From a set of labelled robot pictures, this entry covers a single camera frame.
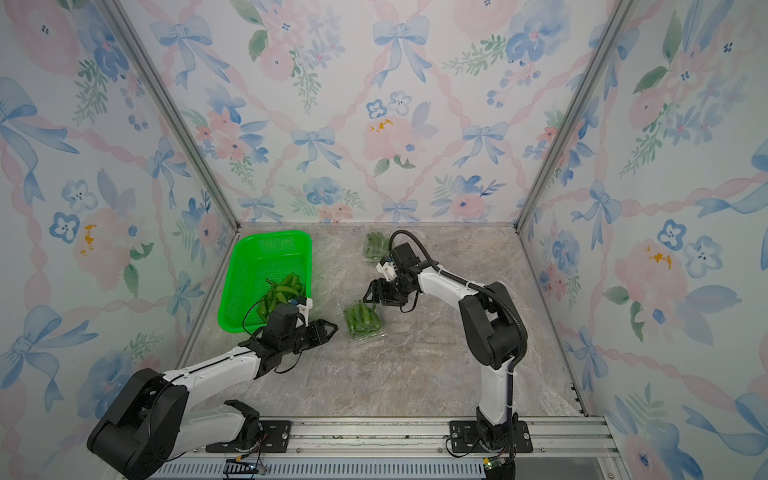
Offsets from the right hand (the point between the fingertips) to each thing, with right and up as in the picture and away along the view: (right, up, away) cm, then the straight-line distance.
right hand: (374, 299), depth 92 cm
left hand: (-11, -7, -4) cm, 14 cm away
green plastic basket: (-44, +12, +12) cm, 47 cm away
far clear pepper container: (0, +17, +18) cm, 25 cm away
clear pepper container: (-3, -6, -2) cm, 7 cm away
